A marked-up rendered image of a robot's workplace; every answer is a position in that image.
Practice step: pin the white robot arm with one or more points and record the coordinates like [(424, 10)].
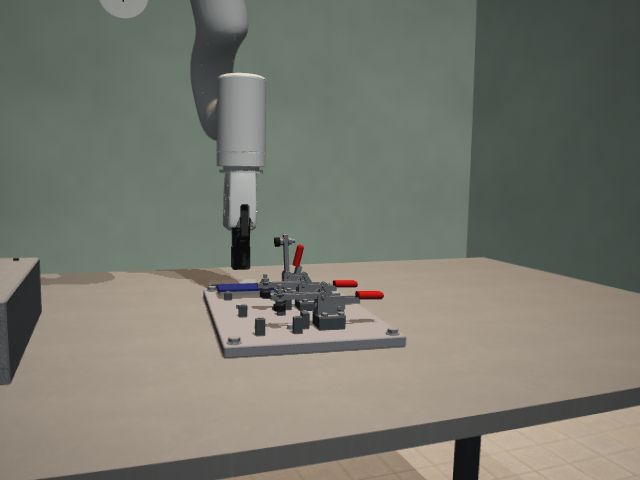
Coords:
[(234, 104)]

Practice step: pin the grey toggle clamp with red handle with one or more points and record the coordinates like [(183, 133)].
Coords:
[(328, 313)]

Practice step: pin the blue plate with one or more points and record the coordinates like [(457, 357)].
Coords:
[(240, 289)]

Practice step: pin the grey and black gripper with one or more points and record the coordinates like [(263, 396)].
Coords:
[(240, 193)]

